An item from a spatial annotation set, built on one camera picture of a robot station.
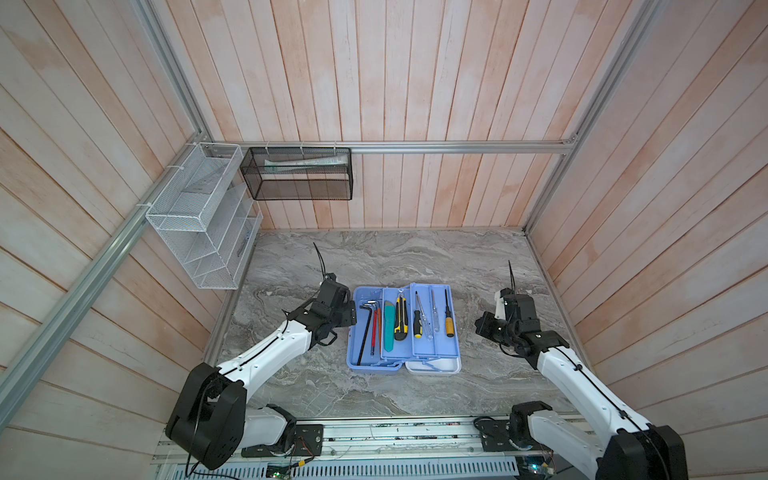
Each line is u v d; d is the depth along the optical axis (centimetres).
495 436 73
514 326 65
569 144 93
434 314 84
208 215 73
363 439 75
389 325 85
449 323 82
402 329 84
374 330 93
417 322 82
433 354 77
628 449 39
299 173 103
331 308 66
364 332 92
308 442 73
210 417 40
